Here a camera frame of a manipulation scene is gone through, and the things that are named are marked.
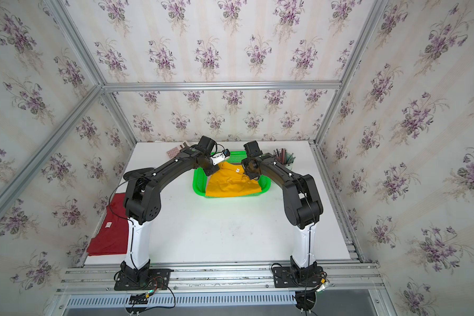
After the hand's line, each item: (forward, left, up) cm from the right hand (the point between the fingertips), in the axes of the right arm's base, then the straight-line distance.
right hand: (245, 166), depth 98 cm
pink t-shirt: (-2, +4, +4) cm, 6 cm away
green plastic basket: (-8, +22, 0) cm, 24 cm away
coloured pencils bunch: (+2, -19, +5) cm, 19 cm away
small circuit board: (-55, +39, -10) cm, 68 cm away
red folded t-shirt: (-33, +57, -7) cm, 66 cm away
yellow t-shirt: (-9, +7, +2) cm, 12 cm away
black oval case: (-1, +59, -7) cm, 59 cm away
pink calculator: (+15, +43, -7) cm, 46 cm away
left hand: (-1, +15, 0) cm, 15 cm away
